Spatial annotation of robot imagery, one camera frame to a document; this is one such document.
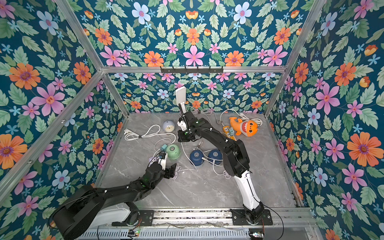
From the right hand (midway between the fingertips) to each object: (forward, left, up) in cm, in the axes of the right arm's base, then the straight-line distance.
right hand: (182, 136), depth 91 cm
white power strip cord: (+23, -54, -10) cm, 60 cm away
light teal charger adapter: (-3, +13, -9) cm, 16 cm away
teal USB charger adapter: (+9, -32, -6) cm, 34 cm away
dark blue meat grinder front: (-11, -21, -3) cm, 24 cm away
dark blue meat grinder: (-13, -9, -3) cm, 16 cm away
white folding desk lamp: (+17, +1, +18) cm, 25 cm away
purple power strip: (-12, +18, -10) cm, 24 cm away
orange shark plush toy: (+12, -43, -5) cm, 45 cm away
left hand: (-14, +5, -8) cm, 17 cm away
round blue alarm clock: (+12, +12, -4) cm, 17 cm away
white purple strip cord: (+13, +24, -11) cm, 29 cm away
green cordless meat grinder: (-10, +4, -2) cm, 11 cm away
